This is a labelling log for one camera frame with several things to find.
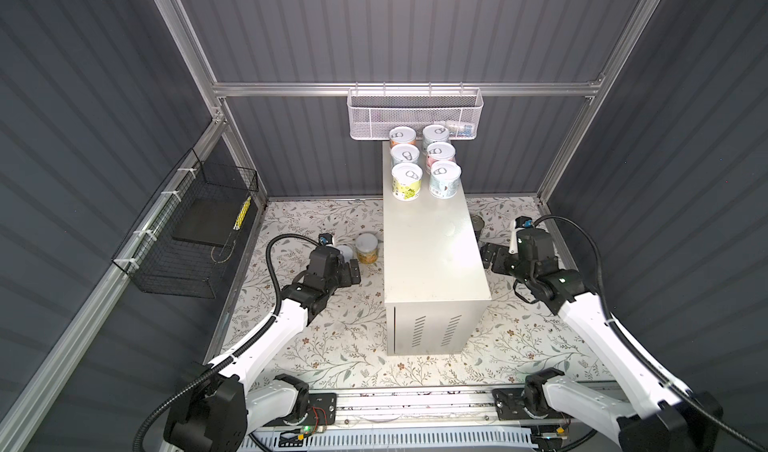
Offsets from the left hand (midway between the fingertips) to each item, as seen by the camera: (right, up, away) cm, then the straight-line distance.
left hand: (343, 264), depth 85 cm
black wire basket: (-37, +7, -13) cm, 40 cm away
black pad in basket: (-32, +13, -9) cm, 36 cm away
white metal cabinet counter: (+23, 0, -27) cm, 35 cm away
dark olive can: (+43, +12, +14) cm, 47 cm away
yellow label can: (-1, +3, +12) cm, 12 cm away
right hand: (+43, +4, -6) cm, 44 cm away
